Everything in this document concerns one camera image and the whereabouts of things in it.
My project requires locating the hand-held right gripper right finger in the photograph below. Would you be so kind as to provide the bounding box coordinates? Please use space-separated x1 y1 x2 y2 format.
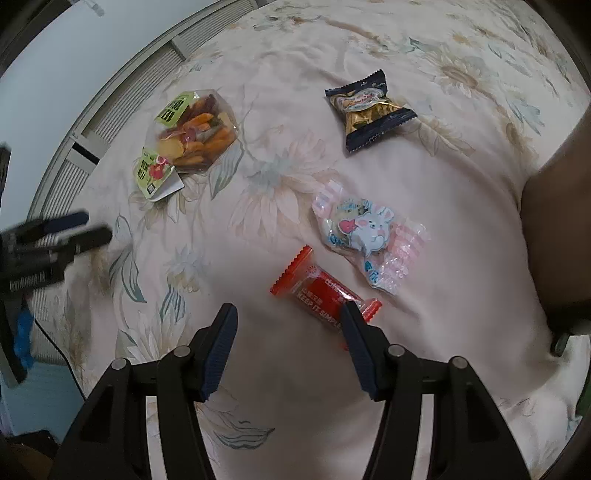
340 301 532 480

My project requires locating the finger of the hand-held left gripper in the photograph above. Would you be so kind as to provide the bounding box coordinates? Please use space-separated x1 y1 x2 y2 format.
46 225 114 264
14 211 89 241

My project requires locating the clear bunny snack packet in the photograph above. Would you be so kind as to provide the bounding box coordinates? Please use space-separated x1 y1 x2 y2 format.
311 181 430 296

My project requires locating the red snack packet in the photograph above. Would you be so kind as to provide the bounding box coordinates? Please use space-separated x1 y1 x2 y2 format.
270 246 383 334

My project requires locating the white slatted radiator cover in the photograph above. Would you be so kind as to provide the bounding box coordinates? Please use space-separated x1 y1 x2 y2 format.
25 0 259 222

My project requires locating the dried fruit snack bag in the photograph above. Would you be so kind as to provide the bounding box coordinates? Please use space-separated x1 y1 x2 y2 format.
137 90 240 201

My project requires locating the black and gold snack packet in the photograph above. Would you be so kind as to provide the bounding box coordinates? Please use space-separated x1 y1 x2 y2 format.
324 69 417 154

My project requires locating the black cable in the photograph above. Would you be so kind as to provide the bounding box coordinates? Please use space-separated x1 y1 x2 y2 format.
34 314 87 400

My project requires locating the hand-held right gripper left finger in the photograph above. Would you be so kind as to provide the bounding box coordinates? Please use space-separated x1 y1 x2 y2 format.
48 303 239 480

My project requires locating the floral pink blanket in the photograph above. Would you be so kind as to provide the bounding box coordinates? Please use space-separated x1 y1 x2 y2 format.
28 0 589 480

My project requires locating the brown and black kettle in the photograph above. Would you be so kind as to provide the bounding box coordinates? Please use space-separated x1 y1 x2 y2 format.
521 150 591 357

